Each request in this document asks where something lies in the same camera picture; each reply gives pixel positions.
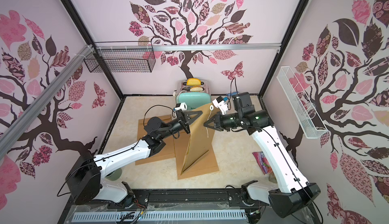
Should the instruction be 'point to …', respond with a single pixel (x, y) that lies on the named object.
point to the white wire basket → (303, 108)
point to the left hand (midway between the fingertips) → (201, 115)
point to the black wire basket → (121, 57)
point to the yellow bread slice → (193, 81)
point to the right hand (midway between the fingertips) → (205, 128)
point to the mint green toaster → (194, 96)
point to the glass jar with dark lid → (272, 178)
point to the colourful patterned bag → (263, 162)
